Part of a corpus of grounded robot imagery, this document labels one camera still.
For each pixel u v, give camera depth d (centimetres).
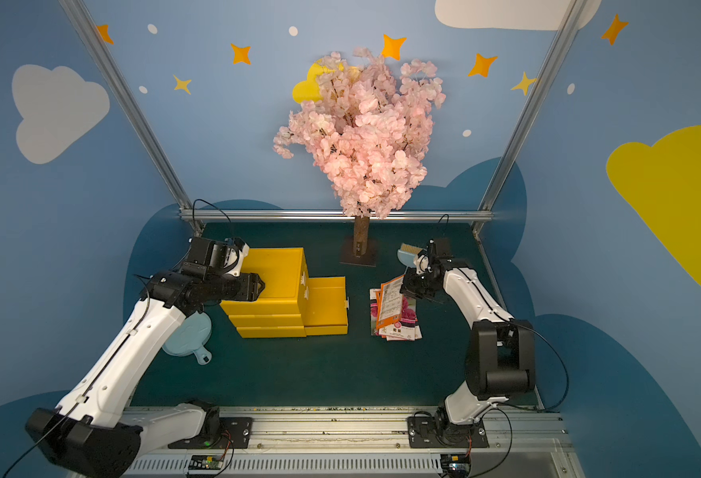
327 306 96
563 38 73
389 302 92
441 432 68
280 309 81
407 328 91
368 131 57
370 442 74
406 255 114
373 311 96
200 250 55
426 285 77
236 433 74
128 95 83
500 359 46
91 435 36
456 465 73
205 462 72
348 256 112
